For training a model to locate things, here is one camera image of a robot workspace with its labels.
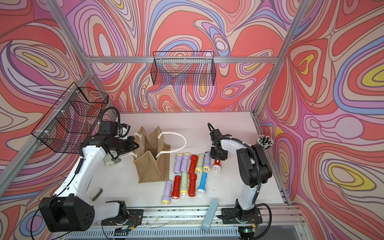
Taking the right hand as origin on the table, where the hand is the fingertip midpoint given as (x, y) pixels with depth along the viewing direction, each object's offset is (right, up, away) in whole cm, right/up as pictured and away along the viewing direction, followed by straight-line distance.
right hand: (218, 161), depth 94 cm
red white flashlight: (-2, -1, -6) cm, 6 cm away
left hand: (-45, +12, -15) cm, 49 cm away
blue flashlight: (-12, -12, -14) cm, 22 cm away
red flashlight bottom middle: (-16, -7, -11) cm, 21 cm away
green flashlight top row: (-13, -3, -8) cm, 15 cm away
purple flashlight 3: (-30, -16, -17) cm, 38 cm away
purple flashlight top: (-21, +2, -4) cm, 21 cm away
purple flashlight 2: (-8, -2, -6) cm, 10 cm away
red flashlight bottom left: (-26, -13, -16) cm, 33 cm away
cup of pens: (+25, +14, -10) cm, 30 cm away
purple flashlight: (-25, 0, -5) cm, 26 cm away
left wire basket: (-81, +27, -14) cm, 86 cm away
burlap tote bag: (-36, +7, -22) cm, 43 cm away
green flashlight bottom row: (-21, -10, -12) cm, 26 cm away
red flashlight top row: (-16, +2, -3) cm, 16 cm away
